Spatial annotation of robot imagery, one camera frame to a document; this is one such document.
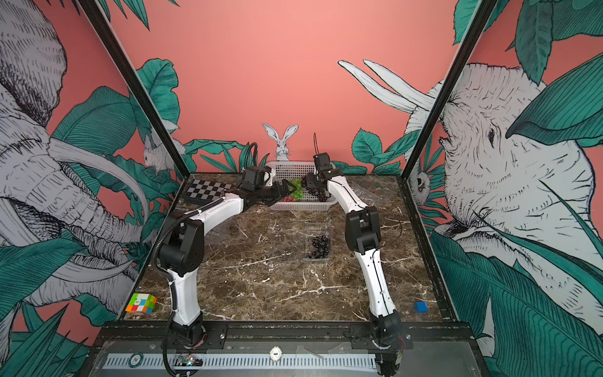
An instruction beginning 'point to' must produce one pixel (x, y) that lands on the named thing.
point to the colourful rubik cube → (142, 303)
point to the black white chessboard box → (204, 188)
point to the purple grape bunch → (322, 194)
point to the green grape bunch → (298, 193)
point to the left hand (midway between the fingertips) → (294, 188)
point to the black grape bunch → (320, 247)
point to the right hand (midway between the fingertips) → (310, 176)
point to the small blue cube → (421, 307)
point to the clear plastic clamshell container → (311, 229)
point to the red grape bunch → (287, 199)
